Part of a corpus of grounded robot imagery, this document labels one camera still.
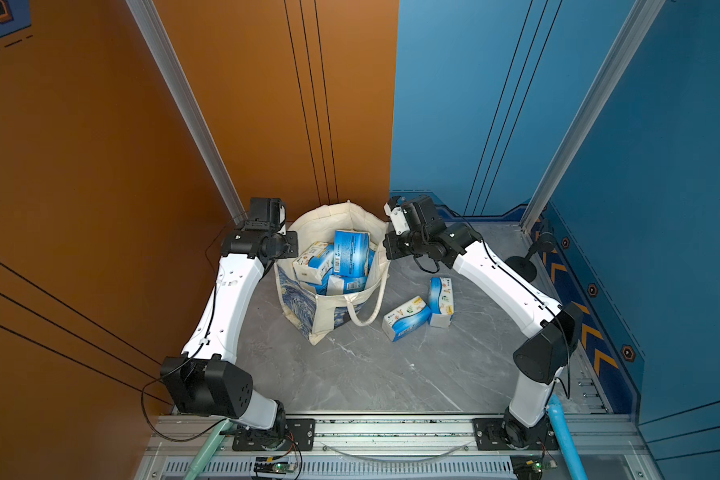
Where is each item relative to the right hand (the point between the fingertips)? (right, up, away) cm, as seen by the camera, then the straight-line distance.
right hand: (385, 241), depth 80 cm
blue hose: (+43, -50, -11) cm, 67 cm away
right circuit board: (+34, -53, -10) cm, 64 cm away
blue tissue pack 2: (+6, -22, +5) cm, 23 cm away
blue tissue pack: (-20, -6, +3) cm, 21 cm away
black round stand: (+50, -8, +23) cm, 56 cm away
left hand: (-27, +1, +1) cm, 27 cm away
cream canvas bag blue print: (-10, -17, -9) cm, 22 cm away
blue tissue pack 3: (+17, -18, +8) cm, 26 cm away
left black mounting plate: (-24, -48, -7) cm, 54 cm away
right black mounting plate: (+25, -48, -7) cm, 55 cm away
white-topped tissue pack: (-9, -3, +4) cm, 11 cm away
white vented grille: (+19, -54, -10) cm, 58 cm away
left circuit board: (-27, -54, -9) cm, 61 cm away
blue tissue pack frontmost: (-14, -12, +5) cm, 19 cm away
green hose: (-44, -52, -10) cm, 68 cm away
